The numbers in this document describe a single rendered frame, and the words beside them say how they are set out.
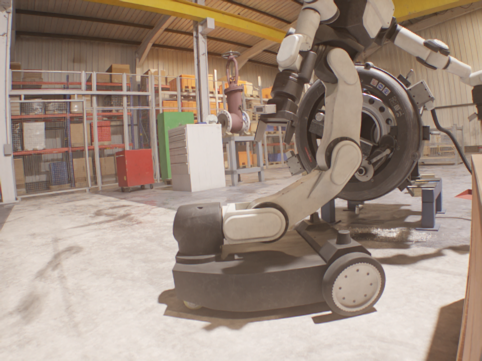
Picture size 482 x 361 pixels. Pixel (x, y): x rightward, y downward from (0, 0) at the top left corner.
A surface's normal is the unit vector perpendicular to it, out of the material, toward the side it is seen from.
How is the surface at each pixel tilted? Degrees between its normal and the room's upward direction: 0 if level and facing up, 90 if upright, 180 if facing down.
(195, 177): 90
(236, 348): 0
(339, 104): 114
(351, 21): 109
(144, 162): 90
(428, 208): 90
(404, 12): 90
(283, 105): 67
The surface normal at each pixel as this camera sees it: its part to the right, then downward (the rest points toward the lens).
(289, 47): -0.64, -0.29
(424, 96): -0.65, 0.11
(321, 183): -0.14, 0.42
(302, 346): -0.08, -0.99
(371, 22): 0.64, 0.32
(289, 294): 0.08, 0.07
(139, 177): 0.79, -0.03
